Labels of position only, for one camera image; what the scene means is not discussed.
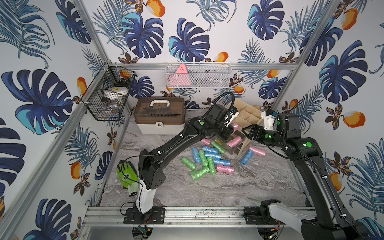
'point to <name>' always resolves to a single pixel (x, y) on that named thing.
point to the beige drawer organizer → (248, 115)
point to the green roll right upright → (211, 165)
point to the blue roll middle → (215, 155)
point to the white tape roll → (121, 90)
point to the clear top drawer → (222, 142)
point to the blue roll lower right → (222, 162)
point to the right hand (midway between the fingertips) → (248, 130)
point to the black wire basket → (106, 97)
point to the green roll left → (189, 163)
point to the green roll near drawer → (220, 149)
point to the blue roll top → (210, 149)
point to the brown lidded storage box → (160, 115)
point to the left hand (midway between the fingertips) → (232, 126)
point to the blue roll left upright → (196, 155)
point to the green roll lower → (197, 174)
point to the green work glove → (129, 177)
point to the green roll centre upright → (204, 161)
